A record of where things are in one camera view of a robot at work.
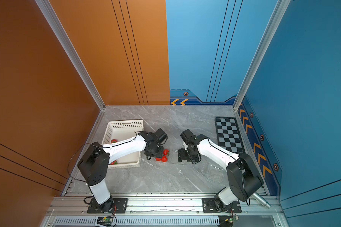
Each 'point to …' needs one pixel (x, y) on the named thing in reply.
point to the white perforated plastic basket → (118, 131)
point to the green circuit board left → (107, 221)
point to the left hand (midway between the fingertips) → (160, 153)
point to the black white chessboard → (228, 134)
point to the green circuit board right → (231, 220)
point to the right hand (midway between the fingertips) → (183, 159)
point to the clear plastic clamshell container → (170, 156)
